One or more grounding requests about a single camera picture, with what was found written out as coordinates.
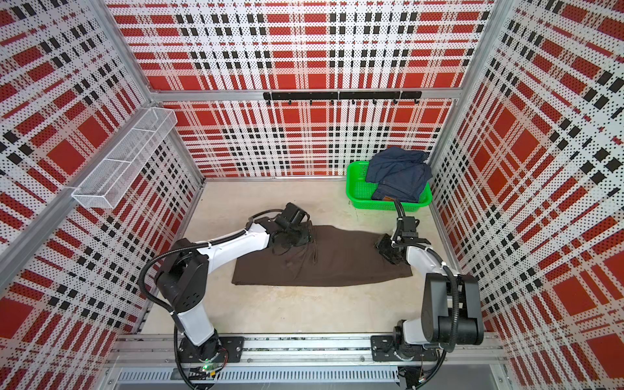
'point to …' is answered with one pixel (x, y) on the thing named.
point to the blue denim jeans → (400, 174)
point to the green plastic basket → (359, 191)
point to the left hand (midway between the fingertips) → (310, 237)
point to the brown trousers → (336, 254)
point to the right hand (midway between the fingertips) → (378, 247)
